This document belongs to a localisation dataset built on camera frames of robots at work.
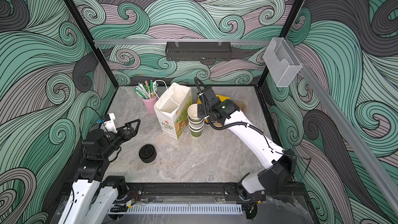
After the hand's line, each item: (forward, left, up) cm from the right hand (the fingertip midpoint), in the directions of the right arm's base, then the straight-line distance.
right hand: (201, 110), depth 76 cm
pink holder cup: (+15, +33, -14) cm, 38 cm away
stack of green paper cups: (-4, +2, -6) cm, 8 cm away
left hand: (-6, +31, +1) cm, 32 cm away
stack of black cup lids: (-14, +29, -19) cm, 37 cm away
